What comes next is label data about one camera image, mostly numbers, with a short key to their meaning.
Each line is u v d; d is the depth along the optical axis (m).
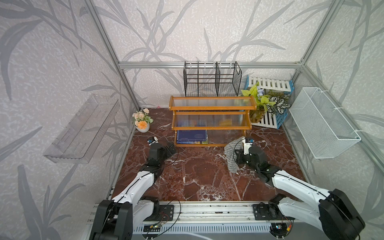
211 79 1.05
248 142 0.74
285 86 0.96
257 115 1.09
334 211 0.40
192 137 1.00
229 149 0.84
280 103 0.89
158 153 0.68
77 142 0.65
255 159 0.65
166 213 0.73
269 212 0.69
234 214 0.74
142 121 0.99
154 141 0.76
